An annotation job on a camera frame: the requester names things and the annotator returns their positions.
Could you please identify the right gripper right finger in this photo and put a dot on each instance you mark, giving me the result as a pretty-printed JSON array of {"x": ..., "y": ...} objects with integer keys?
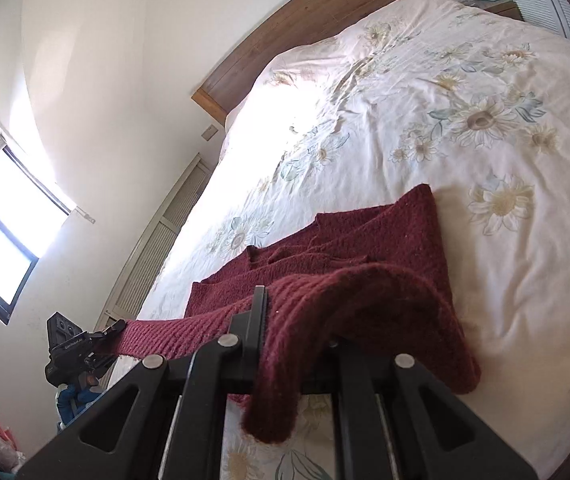
[{"x": 394, "y": 420}]

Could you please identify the left wall switch plate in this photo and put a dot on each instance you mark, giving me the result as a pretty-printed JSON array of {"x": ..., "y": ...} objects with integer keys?
[{"x": 210, "y": 132}]

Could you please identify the floral white duvet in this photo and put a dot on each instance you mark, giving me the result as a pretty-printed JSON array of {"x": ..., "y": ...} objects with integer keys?
[{"x": 421, "y": 91}]

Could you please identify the window with dark frame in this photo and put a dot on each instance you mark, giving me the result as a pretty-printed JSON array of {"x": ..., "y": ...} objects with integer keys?
[{"x": 32, "y": 212}]

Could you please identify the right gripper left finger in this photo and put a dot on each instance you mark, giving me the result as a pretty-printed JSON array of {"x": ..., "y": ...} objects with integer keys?
[{"x": 165, "y": 418}]

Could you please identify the dark red knit sweater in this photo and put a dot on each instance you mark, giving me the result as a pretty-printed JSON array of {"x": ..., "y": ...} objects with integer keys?
[{"x": 375, "y": 276}]

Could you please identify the right wooden nightstand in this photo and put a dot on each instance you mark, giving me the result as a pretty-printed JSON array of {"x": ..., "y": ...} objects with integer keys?
[{"x": 506, "y": 8}]

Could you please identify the wooden headboard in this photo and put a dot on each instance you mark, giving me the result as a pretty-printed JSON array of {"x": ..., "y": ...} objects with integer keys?
[{"x": 296, "y": 23}]

